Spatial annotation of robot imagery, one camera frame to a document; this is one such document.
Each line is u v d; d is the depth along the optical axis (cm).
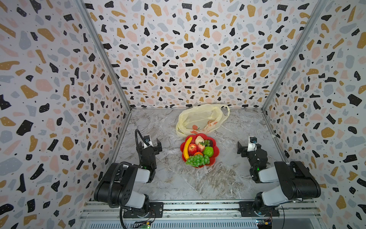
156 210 73
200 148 89
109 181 40
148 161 67
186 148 92
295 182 45
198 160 83
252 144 78
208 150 90
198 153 90
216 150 94
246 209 74
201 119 114
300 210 76
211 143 97
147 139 76
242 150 83
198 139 97
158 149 85
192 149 90
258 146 84
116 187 45
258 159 69
